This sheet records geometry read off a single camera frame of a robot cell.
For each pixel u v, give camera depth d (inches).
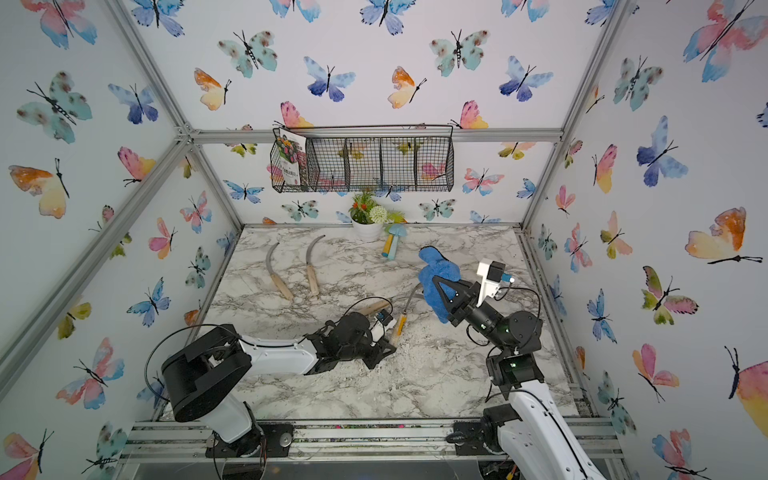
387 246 44.7
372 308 37.8
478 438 28.5
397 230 46.5
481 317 23.3
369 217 41.4
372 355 30.2
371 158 38.7
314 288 39.7
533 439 18.8
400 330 32.6
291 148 34.3
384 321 29.8
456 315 23.0
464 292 23.3
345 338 26.9
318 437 29.8
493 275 22.0
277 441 29.0
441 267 24.5
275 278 41.1
